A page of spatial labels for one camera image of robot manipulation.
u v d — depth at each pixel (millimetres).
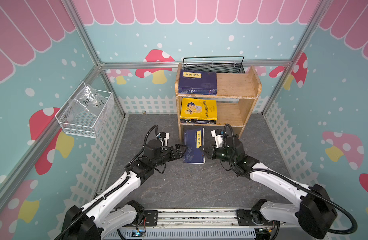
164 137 711
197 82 716
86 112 727
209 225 736
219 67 909
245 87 738
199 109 855
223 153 663
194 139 791
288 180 470
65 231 371
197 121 845
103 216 421
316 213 401
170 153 671
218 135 701
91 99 732
